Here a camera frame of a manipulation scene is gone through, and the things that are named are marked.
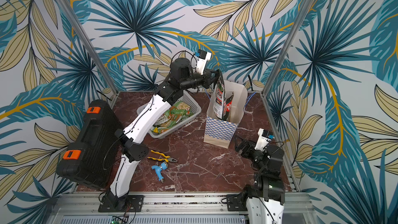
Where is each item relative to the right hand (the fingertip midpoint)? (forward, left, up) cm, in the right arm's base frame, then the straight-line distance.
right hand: (242, 138), depth 71 cm
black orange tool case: (-7, +67, -3) cm, 67 cm away
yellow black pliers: (-1, +38, -20) cm, 43 cm away
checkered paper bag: (+7, +10, -5) cm, 14 cm away
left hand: (+19, +10, +22) cm, 31 cm away
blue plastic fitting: (-6, +42, -20) cm, 47 cm away
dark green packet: (+13, +11, +12) cm, 21 cm away
